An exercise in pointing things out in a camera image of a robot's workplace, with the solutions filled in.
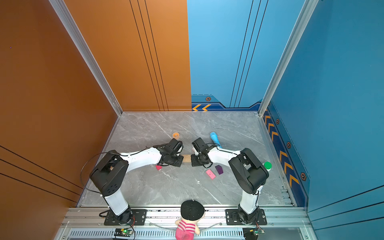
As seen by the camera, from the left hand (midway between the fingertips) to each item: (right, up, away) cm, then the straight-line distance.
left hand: (181, 160), depth 93 cm
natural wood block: (+4, +1, 0) cm, 4 cm away
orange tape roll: (-5, +15, +13) cm, 20 cm away
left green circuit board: (-25, -29, -22) cm, 44 cm away
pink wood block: (+18, -7, -6) cm, 20 cm away
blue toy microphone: (+22, +13, +7) cm, 27 cm away
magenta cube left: (-14, -4, -1) cm, 14 cm away
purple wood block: (+24, -4, -3) cm, 24 cm away
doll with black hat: (+8, -18, -25) cm, 31 cm away
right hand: (+7, -1, 0) cm, 7 cm away
